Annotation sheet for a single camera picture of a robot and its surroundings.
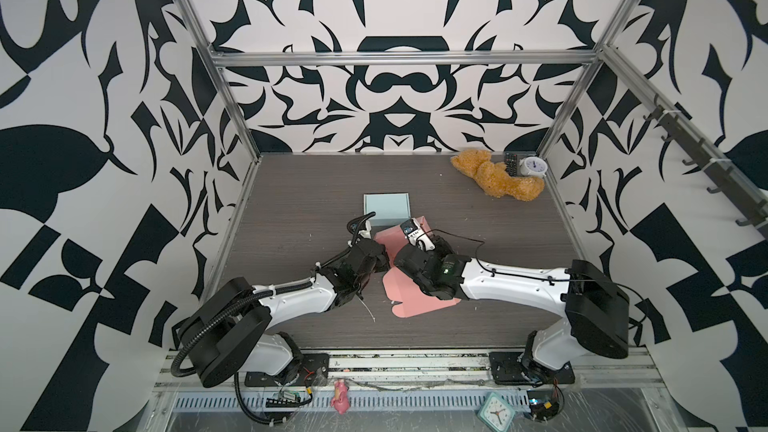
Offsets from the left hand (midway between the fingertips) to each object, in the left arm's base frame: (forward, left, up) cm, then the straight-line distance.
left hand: (389, 242), depth 85 cm
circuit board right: (-38, -35, -11) cm, 52 cm away
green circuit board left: (-35, +25, -8) cm, 44 cm away
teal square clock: (-39, -23, -7) cm, 46 cm away
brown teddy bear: (+24, -36, -1) cm, 43 cm away
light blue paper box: (+14, -1, -4) cm, 15 cm away
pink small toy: (-36, +12, -6) cm, 38 cm away
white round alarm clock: (+34, -56, -7) cm, 66 cm away
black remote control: (+38, -49, -9) cm, 62 cm away
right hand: (-1, -12, +3) cm, 12 cm away
